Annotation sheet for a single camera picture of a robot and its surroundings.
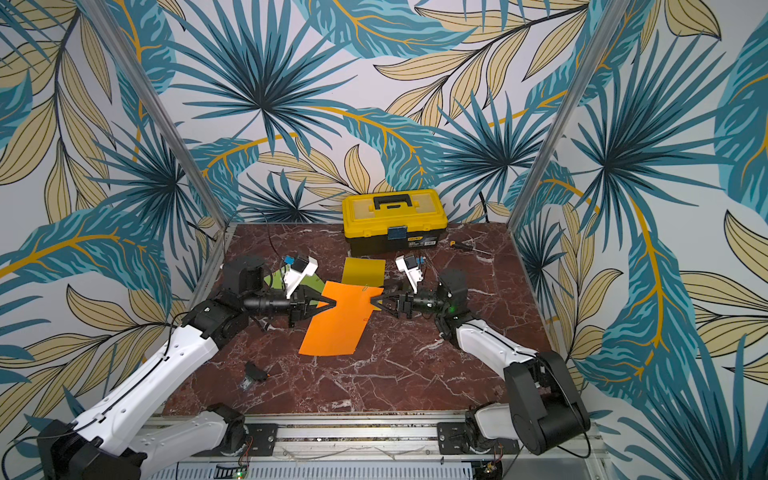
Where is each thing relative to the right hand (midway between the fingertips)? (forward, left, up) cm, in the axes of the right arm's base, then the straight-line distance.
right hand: (375, 297), depth 74 cm
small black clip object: (-10, +35, -22) cm, 43 cm away
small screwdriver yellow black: (+36, -29, -21) cm, 51 cm away
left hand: (-6, +10, +5) cm, 12 cm away
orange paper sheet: (-8, +9, -2) cm, 12 cm away
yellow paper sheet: (+25, +4, -23) cm, 34 cm away
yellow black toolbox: (+35, -6, -8) cm, 37 cm away
